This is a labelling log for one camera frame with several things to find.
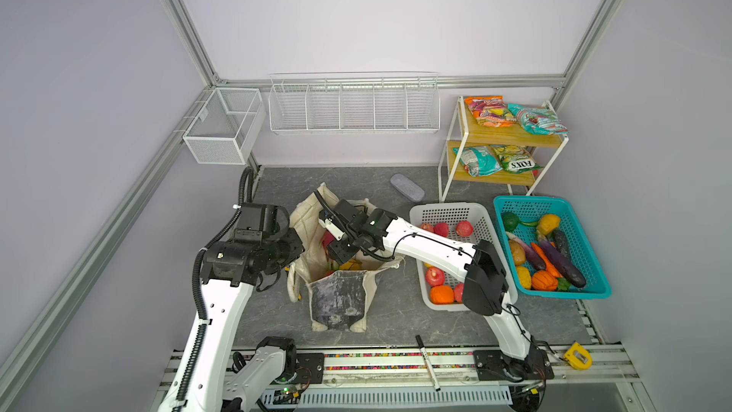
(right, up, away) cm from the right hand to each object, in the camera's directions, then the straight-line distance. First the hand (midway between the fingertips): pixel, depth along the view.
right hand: (337, 250), depth 82 cm
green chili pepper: (+68, +6, +17) cm, 70 cm away
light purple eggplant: (+62, -2, +9) cm, 63 cm away
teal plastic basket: (+66, +11, +17) cm, 69 cm away
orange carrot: (+66, -6, +7) cm, 67 cm away
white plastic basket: (+35, +8, +16) cm, 40 cm away
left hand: (-7, +2, -13) cm, 15 cm away
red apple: (+29, +5, +14) cm, 33 cm away
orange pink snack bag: (+47, +42, +4) cm, 63 cm away
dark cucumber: (+72, +1, +9) cm, 72 cm away
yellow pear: (+5, -5, +2) cm, 7 cm away
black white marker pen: (+25, -29, -8) cm, 39 cm away
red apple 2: (+42, +5, +14) cm, 44 cm away
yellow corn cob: (+57, -9, +3) cm, 57 cm away
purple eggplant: (+69, -6, +3) cm, 69 cm away
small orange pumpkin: (+60, -9, 0) cm, 61 cm away
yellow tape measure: (+65, -26, -8) cm, 70 cm away
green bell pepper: (+58, +7, +14) cm, 60 cm away
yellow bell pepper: (+70, +6, +14) cm, 72 cm away
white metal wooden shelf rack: (+37, +34, -2) cm, 50 cm away
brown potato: (+57, -2, +8) cm, 58 cm away
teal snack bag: (+47, +28, +14) cm, 56 cm away
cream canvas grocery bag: (+3, -8, -13) cm, 16 cm away
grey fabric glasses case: (+24, +19, +29) cm, 42 cm away
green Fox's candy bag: (+59, +28, +14) cm, 67 cm away
